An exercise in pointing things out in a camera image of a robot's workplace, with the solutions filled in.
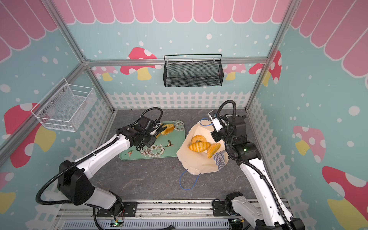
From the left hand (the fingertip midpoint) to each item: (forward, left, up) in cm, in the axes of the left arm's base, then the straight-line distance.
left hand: (149, 139), depth 84 cm
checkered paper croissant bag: (-8, -29, -14) cm, 33 cm away
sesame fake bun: (-1, -39, -8) cm, 40 cm away
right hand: (0, -36, +17) cm, 40 cm away
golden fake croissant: (0, -30, -7) cm, 31 cm away
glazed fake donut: (+7, -30, -8) cm, 32 cm away
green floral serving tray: (+4, -8, -15) cm, 17 cm away
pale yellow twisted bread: (+13, -10, -6) cm, 18 cm away
